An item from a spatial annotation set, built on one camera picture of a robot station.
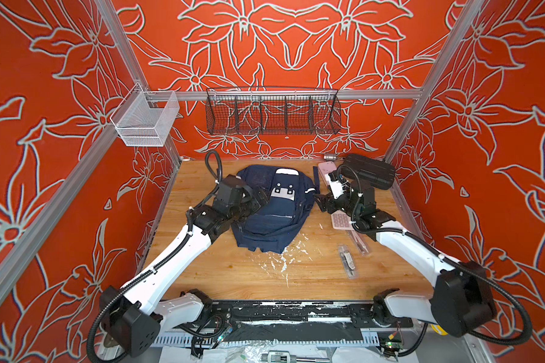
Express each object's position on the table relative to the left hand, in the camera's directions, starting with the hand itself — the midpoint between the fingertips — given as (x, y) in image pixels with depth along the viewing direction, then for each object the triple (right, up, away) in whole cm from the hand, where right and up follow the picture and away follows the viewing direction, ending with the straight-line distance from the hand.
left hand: (265, 196), depth 73 cm
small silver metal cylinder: (+34, +18, +44) cm, 58 cm away
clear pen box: (+38, -20, +15) cm, 45 cm away
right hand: (+20, +2, +9) cm, 22 cm away
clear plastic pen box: (+31, -25, +10) cm, 41 cm away
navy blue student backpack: (+3, -13, +15) cm, 20 cm away
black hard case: (+53, +9, +32) cm, 63 cm away
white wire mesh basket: (-51, +27, +14) cm, 59 cm away
